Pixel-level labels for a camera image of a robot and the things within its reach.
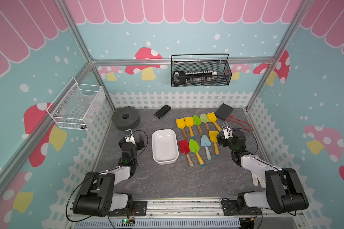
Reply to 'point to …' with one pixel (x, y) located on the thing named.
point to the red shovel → (184, 148)
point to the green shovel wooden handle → (197, 121)
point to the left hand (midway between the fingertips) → (134, 137)
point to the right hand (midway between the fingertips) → (227, 131)
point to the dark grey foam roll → (125, 118)
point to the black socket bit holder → (179, 77)
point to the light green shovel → (204, 119)
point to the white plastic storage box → (165, 148)
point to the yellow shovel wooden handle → (181, 123)
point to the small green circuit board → (125, 223)
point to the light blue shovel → (206, 142)
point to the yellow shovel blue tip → (189, 122)
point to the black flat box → (223, 111)
